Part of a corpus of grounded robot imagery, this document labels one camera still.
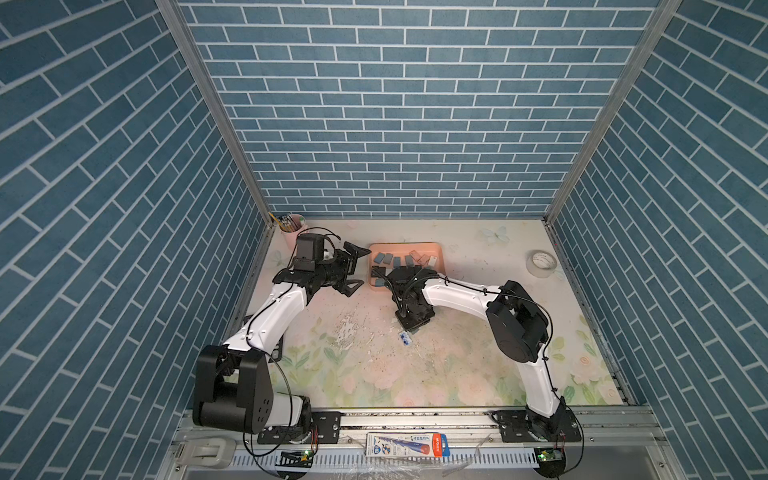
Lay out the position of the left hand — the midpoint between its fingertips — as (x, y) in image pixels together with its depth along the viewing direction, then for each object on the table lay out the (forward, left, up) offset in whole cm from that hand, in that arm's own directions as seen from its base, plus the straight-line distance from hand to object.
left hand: (376, 263), depth 81 cm
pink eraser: (+19, -13, -20) cm, 30 cm away
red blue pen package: (-39, -8, -20) cm, 45 cm away
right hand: (-9, -11, -21) cm, 25 cm away
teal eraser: (+17, -6, -21) cm, 27 cm away
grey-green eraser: (+18, -3, -20) cm, 27 cm away
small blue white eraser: (-13, -9, -20) cm, 26 cm away
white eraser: (+16, -19, -20) cm, 32 cm away
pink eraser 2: (+17, -16, -20) cm, 31 cm away
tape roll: (+16, -59, -20) cm, 64 cm away
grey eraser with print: (+17, -11, -21) cm, 29 cm away
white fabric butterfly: (+30, -47, -20) cm, 60 cm away
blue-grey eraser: (+18, 0, -20) cm, 27 cm away
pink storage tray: (+23, -8, -21) cm, 32 cm away
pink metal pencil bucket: (+20, +29, -6) cm, 36 cm away
